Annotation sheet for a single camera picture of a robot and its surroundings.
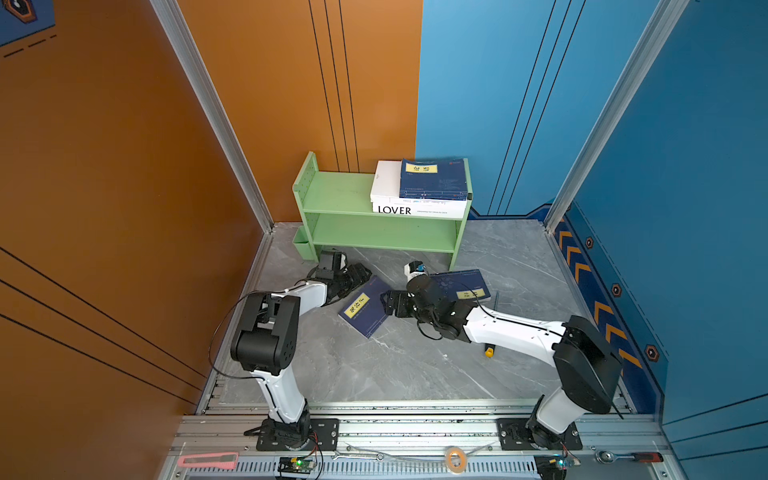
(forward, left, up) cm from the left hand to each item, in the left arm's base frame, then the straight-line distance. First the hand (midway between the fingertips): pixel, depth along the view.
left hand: (366, 273), depth 98 cm
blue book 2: (0, -33, -5) cm, 34 cm away
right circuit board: (-51, -48, -7) cm, 70 cm away
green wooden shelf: (+7, +8, +21) cm, 23 cm away
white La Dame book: (+13, -7, +28) cm, 32 cm away
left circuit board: (-51, +14, -7) cm, 54 cm away
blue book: (-11, 0, -5) cm, 12 cm away
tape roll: (-50, -26, -6) cm, 57 cm away
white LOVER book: (+4, -24, +25) cm, 35 cm away
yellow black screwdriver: (-24, -37, -3) cm, 44 cm away
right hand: (-14, -8, +7) cm, 17 cm away
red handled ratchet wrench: (-49, -59, -3) cm, 77 cm away
